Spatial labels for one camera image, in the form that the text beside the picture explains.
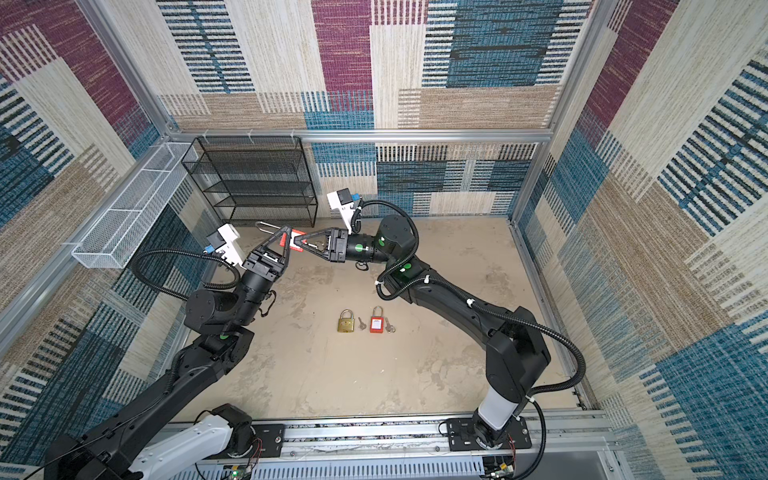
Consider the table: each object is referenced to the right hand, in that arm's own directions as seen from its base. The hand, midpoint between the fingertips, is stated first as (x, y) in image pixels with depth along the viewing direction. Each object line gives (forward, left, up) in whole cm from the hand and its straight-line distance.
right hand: (295, 248), depth 59 cm
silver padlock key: (+2, -18, -41) cm, 45 cm away
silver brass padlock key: (+3, -9, -42) cm, 43 cm away
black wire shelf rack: (+52, +28, -22) cm, 63 cm away
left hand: (+1, 0, +4) cm, 5 cm away
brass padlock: (+3, -5, -40) cm, 41 cm away
